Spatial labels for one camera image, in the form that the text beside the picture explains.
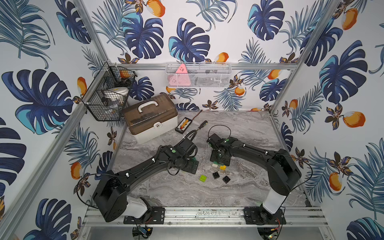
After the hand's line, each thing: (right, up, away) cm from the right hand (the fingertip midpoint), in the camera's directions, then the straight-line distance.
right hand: (216, 160), depth 90 cm
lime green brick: (-8, -9, -4) cm, 13 cm away
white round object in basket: (-55, +38, -10) cm, 68 cm away
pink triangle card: (-21, +49, 0) cm, 54 cm away
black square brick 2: (+5, -10, -4) cm, 12 cm away
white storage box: (-39, +25, 0) cm, 47 cm away
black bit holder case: (-21, +21, +20) cm, 36 cm away
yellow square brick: (+4, -4, -2) cm, 6 cm away
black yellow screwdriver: (-5, +23, +23) cm, 33 cm away
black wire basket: (-66, +53, +5) cm, 85 cm away
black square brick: (-1, -8, -3) cm, 9 cm away
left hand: (-16, 0, -10) cm, 18 cm away
